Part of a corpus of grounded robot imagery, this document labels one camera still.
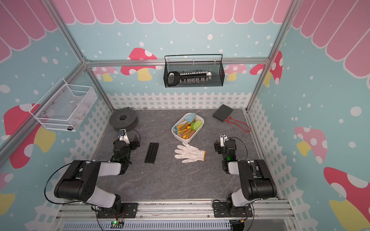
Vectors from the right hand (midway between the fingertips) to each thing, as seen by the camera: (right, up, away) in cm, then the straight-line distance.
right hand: (224, 139), depth 94 cm
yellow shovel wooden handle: (-28, +8, +7) cm, 30 cm away
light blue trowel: (-23, +14, +15) cm, 31 cm away
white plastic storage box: (-30, +12, +11) cm, 34 cm away
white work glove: (-22, -10, 0) cm, 24 cm away
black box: (+5, +19, +26) cm, 33 cm away
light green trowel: (-18, +9, +11) cm, 23 cm away
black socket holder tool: (-32, +38, -5) cm, 50 cm away
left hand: (-62, +1, -2) cm, 62 cm away
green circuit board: (-60, -41, -22) cm, 76 cm away
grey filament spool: (-73, +14, +14) cm, 76 cm away
